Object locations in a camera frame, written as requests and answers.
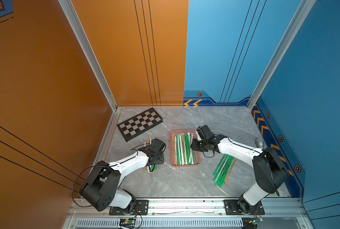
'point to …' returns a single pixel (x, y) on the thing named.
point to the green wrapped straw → (223, 169)
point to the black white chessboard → (136, 125)
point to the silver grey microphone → (260, 143)
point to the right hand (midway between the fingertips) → (191, 146)
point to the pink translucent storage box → (182, 155)
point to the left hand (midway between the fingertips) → (160, 156)
